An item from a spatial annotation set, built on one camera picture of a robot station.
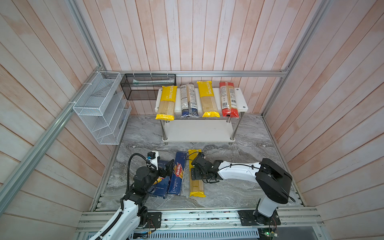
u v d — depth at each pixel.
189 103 0.75
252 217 0.73
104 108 0.72
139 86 1.04
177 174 0.86
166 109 0.73
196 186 0.82
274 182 0.44
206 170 0.67
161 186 0.79
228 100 0.76
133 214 0.56
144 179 0.60
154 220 0.74
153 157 0.69
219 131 1.00
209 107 0.73
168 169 0.72
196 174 0.79
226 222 0.73
